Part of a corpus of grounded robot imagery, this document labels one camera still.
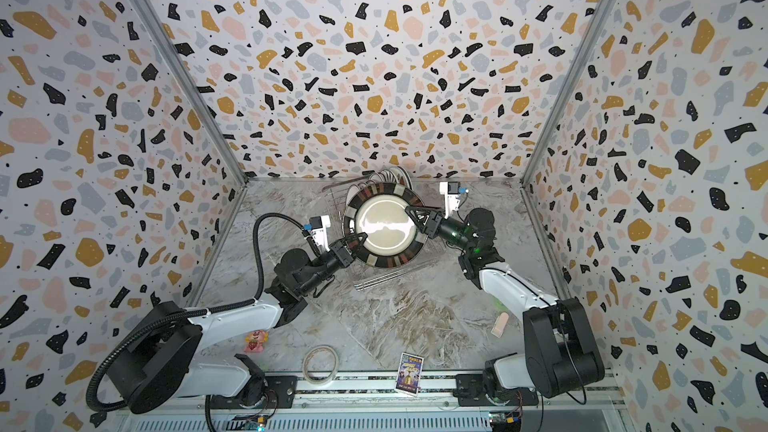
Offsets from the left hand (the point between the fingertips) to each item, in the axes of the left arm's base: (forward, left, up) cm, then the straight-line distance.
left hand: (366, 233), depth 74 cm
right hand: (+5, -9, +4) cm, 11 cm away
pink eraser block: (-16, -36, -24) cm, 46 cm away
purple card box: (-27, -11, -24) cm, 38 cm away
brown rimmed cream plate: (+1, -7, -4) cm, 8 cm away
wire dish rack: (+32, +12, -19) cm, 39 cm away
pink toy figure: (-18, +30, -23) cm, 42 cm away
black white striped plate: (+29, -8, -9) cm, 31 cm away
